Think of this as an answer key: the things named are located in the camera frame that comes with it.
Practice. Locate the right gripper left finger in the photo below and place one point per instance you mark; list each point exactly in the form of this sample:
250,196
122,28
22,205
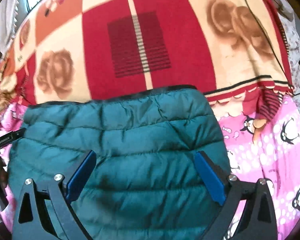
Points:
32,220

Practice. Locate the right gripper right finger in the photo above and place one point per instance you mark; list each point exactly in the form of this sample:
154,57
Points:
247,209

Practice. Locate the dark green puffer jacket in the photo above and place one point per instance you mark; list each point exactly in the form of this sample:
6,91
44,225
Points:
145,185

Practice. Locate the pink penguin bed sheet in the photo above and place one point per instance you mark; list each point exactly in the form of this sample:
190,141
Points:
275,155

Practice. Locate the red orange rose blanket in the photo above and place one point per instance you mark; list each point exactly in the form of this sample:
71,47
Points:
233,51

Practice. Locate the white curtain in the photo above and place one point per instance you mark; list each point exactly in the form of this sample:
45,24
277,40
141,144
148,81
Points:
7,12

